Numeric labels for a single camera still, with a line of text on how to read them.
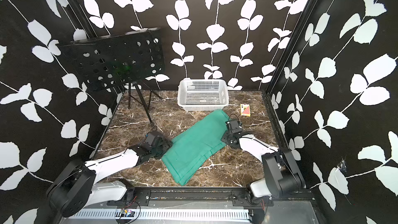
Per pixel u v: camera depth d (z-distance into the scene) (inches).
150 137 27.3
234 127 28.5
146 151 26.3
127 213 27.7
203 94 46.6
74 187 16.5
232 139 26.2
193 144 36.0
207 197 29.6
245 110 42.0
